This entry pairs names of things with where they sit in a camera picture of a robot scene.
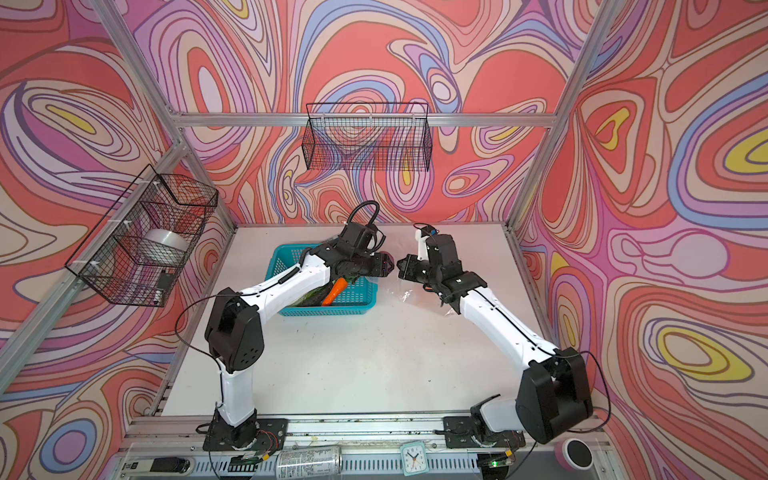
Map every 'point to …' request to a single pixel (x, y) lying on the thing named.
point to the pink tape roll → (574, 454)
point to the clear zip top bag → (415, 293)
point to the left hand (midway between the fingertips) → (390, 263)
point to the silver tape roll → (165, 247)
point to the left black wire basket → (137, 248)
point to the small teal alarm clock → (414, 459)
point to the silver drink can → (308, 462)
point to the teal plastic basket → (359, 297)
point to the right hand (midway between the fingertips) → (399, 269)
